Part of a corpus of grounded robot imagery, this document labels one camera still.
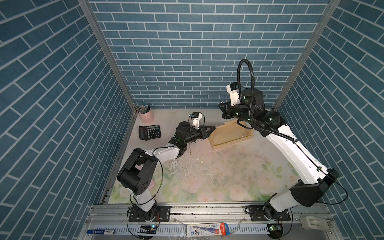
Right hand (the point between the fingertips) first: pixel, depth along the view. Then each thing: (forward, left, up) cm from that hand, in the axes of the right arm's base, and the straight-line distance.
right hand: (220, 105), depth 68 cm
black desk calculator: (+9, +46, -37) cm, 60 cm away
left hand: (-1, 0, -17) cm, 17 cm away
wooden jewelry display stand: (+15, -11, -40) cm, 44 cm away
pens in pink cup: (+16, +49, -21) cm, 56 cm away
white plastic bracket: (-37, -48, -38) cm, 71 cm away
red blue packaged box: (-44, +2, -39) cm, 58 cm away
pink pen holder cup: (+17, +48, -31) cm, 60 cm away
